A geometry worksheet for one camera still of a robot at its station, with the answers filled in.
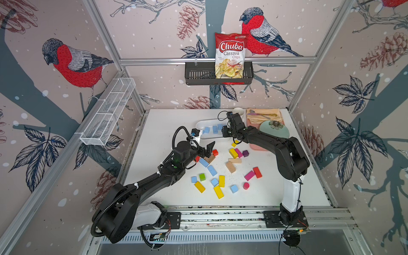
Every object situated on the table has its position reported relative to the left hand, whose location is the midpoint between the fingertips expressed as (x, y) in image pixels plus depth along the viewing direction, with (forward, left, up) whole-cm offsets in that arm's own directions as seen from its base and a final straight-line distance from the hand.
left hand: (209, 136), depth 80 cm
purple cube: (+1, -22, -19) cm, 30 cm away
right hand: (+14, -8, -12) cm, 21 cm away
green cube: (-13, +4, -21) cm, 25 cm away
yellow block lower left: (-19, +5, -21) cm, 29 cm away
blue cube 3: (-16, -3, -21) cm, 26 cm away
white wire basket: (0, +51, +10) cm, 52 cm away
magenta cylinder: (-19, -20, -20) cm, 33 cm away
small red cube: (+1, -3, -19) cm, 20 cm away
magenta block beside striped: (+2, -18, -20) cm, 27 cm away
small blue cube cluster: (-4, +3, -21) cm, 21 cm away
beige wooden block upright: (-7, -12, -21) cm, 26 cm away
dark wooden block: (-2, 0, -21) cm, 21 cm away
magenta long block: (-13, -22, -21) cm, 33 cm away
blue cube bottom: (-20, -13, -21) cm, 32 cm away
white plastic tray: (+22, -1, -21) cm, 31 cm away
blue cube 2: (-14, +9, -22) cm, 27 cm away
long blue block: (+20, -4, -21) cm, 30 cm away
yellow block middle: (-16, -7, -21) cm, 27 cm away
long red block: (-2, +7, -21) cm, 23 cm away
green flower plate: (+22, -46, -21) cm, 55 cm away
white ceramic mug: (+32, -20, -13) cm, 40 cm away
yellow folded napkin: (+30, -36, -20) cm, 51 cm away
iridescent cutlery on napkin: (+35, -47, -21) cm, 62 cm away
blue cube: (+19, +2, -20) cm, 28 cm away
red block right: (-10, -27, -21) cm, 36 cm away
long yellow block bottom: (-21, -5, -22) cm, 31 cm away
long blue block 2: (-9, -1, -22) cm, 24 cm away
